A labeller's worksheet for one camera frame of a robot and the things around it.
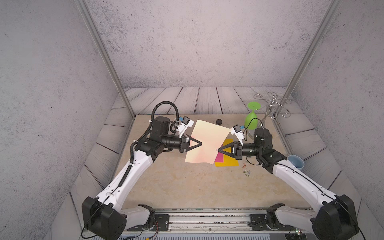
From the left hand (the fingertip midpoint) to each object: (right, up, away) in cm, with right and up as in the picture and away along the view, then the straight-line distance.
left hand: (201, 145), depth 65 cm
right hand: (+9, -3, +3) cm, 10 cm away
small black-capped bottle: (+13, +12, +39) cm, 43 cm away
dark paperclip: (+27, -19, +26) cm, 42 cm away
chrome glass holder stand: (+43, +20, +24) cm, 54 cm away
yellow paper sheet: (+18, -14, +31) cm, 38 cm away
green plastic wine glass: (+31, +20, +22) cm, 43 cm away
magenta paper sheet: (+8, -6, +4) cm, 11 cm away
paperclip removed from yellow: (+20, -7, +1) cm, 21 cm away
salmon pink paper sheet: (+5, +4, -1) cm, 6 cm away
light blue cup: (+57, -13, +24) cm, 63 cm away
